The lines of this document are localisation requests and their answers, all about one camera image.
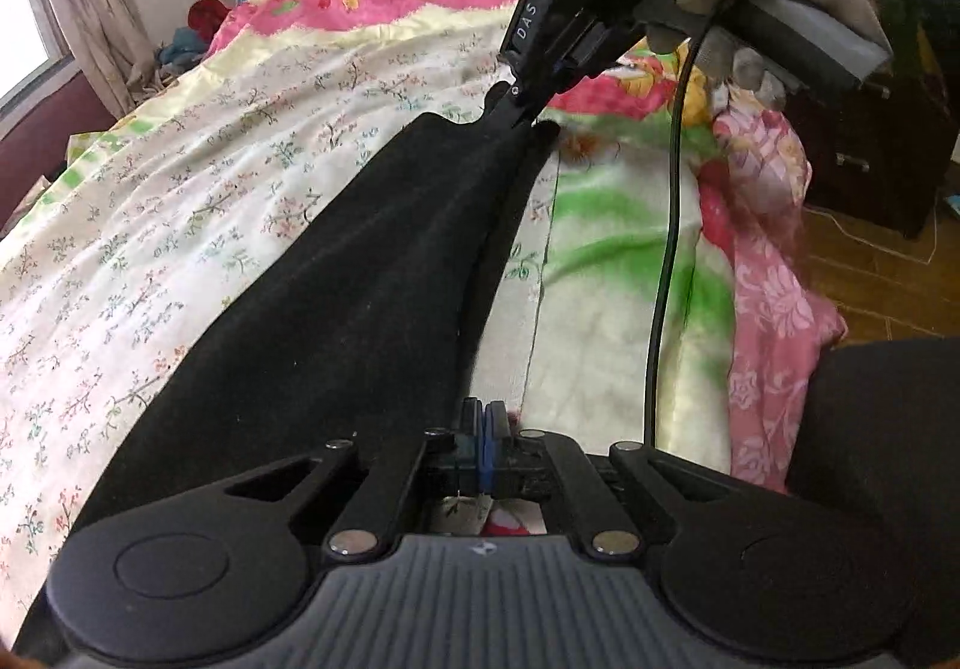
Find pile of clothes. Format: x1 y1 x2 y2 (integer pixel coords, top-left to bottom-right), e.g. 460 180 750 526
154 0 233 92

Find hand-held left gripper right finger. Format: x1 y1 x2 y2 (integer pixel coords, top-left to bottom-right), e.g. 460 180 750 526
484 400 751 557

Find black cable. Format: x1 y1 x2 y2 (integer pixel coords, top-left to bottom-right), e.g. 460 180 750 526
641 0 758 449

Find window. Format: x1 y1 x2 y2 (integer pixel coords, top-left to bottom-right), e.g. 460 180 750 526
0 0 72 115

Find dark wooden nightstand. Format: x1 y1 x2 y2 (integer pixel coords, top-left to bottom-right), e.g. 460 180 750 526
780 61 946 242

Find person's dark-clothed leg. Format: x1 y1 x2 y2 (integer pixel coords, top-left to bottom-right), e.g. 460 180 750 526
787 339 960 669

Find pale green printed cloth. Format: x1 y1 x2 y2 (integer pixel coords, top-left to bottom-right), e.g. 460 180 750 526
66 129 113 164

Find floral bed quilt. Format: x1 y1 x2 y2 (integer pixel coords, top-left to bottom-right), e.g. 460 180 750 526
0 0 815 640

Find black pants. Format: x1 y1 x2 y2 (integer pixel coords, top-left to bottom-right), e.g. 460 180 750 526
15 110 560 647

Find red garment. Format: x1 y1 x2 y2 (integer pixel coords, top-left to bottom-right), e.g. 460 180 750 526
191 0 233 36

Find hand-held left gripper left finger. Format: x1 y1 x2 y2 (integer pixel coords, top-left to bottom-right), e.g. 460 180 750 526
202 400 482 557

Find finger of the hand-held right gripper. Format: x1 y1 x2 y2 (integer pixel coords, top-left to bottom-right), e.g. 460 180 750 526
484 80 545 130

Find pink floral blanket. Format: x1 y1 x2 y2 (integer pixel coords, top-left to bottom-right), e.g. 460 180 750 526
712 106 848 490

